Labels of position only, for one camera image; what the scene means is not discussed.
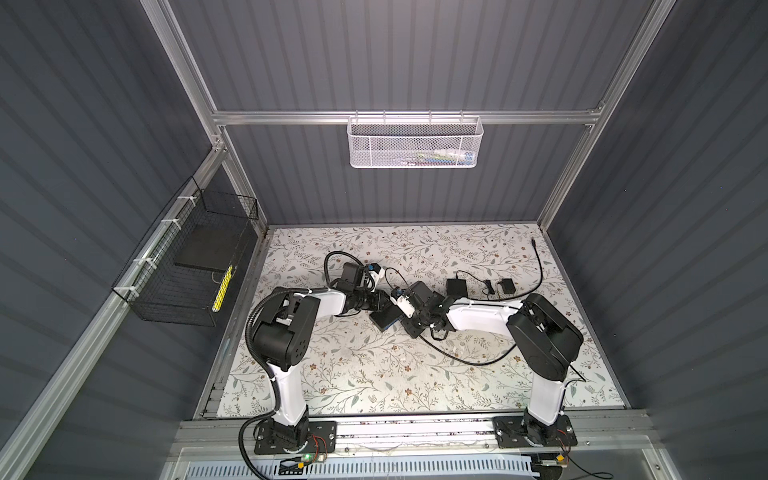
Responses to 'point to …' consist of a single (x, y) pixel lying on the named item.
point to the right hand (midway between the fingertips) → (408, 321)
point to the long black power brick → (456, 287)
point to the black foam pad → (212, 245)
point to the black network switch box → (385, 317)
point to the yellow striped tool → (217, 303)
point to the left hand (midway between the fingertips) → (391, 303)
